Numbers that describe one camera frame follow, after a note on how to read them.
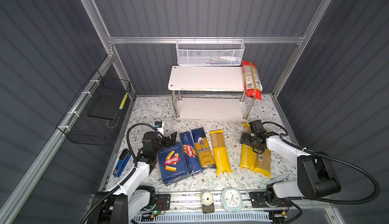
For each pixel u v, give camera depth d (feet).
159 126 2.38
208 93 4.20
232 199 2.36
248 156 2.85
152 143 2.15
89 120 2.36
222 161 2.80
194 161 2.76
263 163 2.75
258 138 2.20
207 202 2.23
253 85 2.42
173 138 2.54
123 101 2.63
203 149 2.92
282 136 2.24
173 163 2.63
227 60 2.99
